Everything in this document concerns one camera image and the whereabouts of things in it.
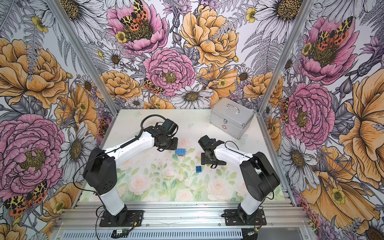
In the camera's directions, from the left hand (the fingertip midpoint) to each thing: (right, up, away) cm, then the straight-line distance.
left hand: (172, 149), depth 88 cm
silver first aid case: (+37, +18, +9) cm, 42 cm away
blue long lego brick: (+4, -2, +6) cm, 7 cm away
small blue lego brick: (+15, -12, +1) cm, 20 cm away
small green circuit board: (-22, -38, -16) cm, 46 cm away
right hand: (+24, -9, +2) cm, 26 cm away
